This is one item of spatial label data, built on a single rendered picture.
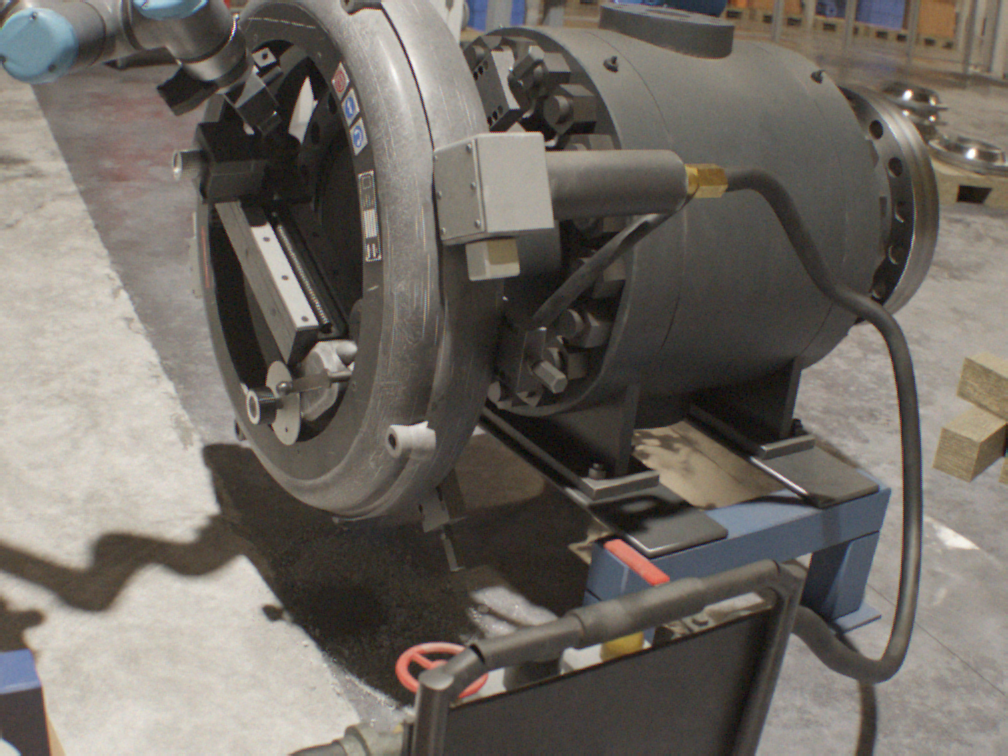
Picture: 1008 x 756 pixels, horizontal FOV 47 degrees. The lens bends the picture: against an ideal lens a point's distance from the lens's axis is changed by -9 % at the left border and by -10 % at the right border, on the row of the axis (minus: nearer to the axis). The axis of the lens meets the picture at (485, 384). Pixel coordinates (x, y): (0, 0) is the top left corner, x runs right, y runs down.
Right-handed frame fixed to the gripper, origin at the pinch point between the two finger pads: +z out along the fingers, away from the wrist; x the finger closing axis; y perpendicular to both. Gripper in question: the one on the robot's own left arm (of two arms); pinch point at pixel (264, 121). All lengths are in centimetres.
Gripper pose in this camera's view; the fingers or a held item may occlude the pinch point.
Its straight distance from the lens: 174.3
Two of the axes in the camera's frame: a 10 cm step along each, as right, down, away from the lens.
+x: -5.8, -6.9, 4.3
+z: 2.4, 3.6, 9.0
